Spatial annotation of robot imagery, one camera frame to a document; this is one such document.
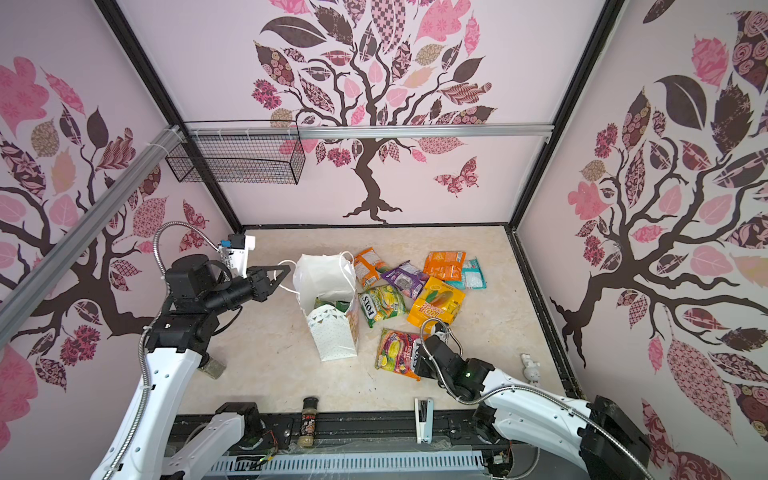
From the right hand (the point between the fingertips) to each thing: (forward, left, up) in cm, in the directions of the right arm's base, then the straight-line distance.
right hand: (417, 356), depth 84 cm
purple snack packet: (+26, +2, +1) cm, 26 cm away
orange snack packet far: (+31, -12, +1) cm, 34 cm away
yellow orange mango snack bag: (+16, -8, +3) cm, 18 cm away
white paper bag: (+19, +25, +13) cm, 34 cm away
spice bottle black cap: (-16, +28, +1) cm, 33 cm away
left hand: (+9, +30, +29) cm, 43 cm away
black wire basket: (+56, +56, +32) cm, 86 cm away
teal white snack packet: (+28, -21, 0) cm, 35 cm away
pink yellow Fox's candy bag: (+1, +6, 0) cm, 6 cm away
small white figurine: (-4, -32, -1) cm, 32 cm away
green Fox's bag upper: (+18, +10, +1) cm, 20 cm away
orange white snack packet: (+31, +15, +1) cm, 35 cm away
